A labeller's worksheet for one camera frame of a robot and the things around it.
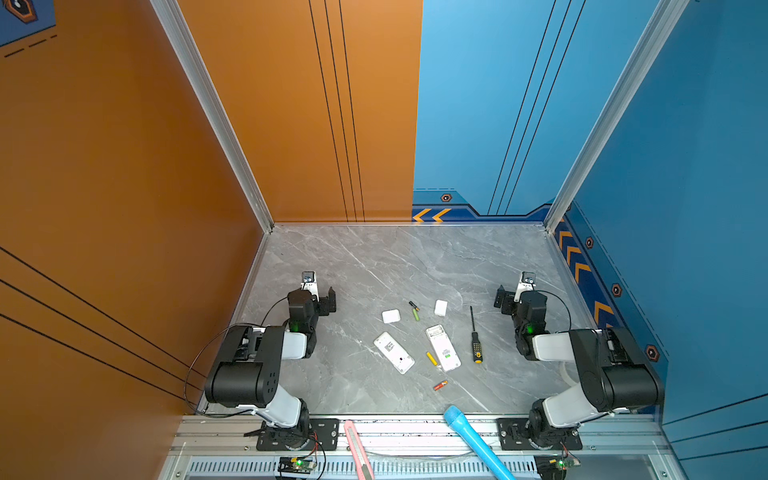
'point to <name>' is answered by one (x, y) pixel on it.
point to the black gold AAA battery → (412, 304)
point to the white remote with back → (443, 348)
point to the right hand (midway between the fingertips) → (515, 288)
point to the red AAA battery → (440, 385)
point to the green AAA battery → (416, 315)
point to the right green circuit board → (554, 466)
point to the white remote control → (394, 353)
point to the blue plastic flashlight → (456, 420)
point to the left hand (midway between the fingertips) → (315, 286)
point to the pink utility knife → (360, 460)
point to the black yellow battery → (477, 352)
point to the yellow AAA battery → (429, 355)
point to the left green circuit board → (296, 465)
